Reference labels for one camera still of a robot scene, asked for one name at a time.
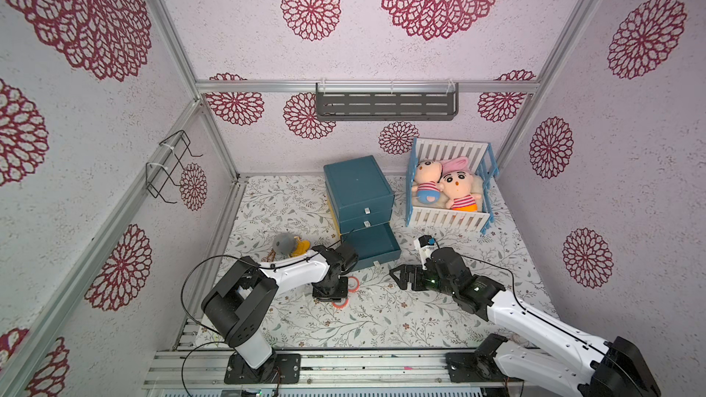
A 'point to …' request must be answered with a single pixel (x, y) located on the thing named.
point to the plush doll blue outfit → (427, 175)
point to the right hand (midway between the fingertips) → (405, 273)
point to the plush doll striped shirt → (457, 187)
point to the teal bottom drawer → (374, 244)
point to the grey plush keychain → (284, 244)
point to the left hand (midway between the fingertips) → (335, 299)
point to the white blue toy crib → (482, 164)
